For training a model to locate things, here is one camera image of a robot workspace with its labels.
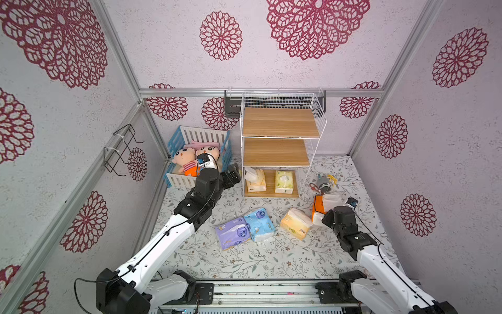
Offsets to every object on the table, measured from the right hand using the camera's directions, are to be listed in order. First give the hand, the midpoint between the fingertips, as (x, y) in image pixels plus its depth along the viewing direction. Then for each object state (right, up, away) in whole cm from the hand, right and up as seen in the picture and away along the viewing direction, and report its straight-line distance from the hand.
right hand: (331, 215), depth 86 cm
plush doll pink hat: (-61, +32, +16) cm, 71 cm away
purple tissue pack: (-43, -7, -1) cm, 44 cm away
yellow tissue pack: (-15, -4, +2) cm, 15 cm away
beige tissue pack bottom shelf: (-33, +15, +16) cm, 40 cm away
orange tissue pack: (-2, +5, +2) cm, 6 cm away
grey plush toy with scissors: (+3, +13, +14) cm, 19 cm away
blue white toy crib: (-73, +40, +24) cm, 87 cm away
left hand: (-44, +20, -11) cm, 50 cm away
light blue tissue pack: (-31, -5, +3) cm, 32 cm away
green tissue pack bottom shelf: (-18, +14, +15) cm, 27 cm away
